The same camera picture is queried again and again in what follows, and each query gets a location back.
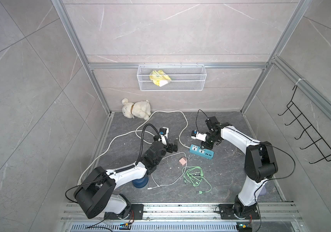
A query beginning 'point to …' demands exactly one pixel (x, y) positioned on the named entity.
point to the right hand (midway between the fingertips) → (204, 143)
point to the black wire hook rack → (328, 153)
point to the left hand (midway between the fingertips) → (172, 134)
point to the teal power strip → (205, 153)
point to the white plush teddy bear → (139, 109)
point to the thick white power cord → (136, 130)
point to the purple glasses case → (263, 191)
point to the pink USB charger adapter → (182, 161)
